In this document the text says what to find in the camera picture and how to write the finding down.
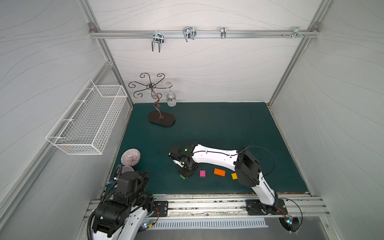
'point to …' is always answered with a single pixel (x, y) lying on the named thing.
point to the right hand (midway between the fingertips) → (187, 173)
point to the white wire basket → (87, 125)
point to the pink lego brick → (202, 173)
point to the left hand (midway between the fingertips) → (147, 178)
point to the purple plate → (127, 168)
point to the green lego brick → (183, 177)
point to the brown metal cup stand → (163, 118)
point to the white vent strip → (207, 223)
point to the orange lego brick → (219, 172)
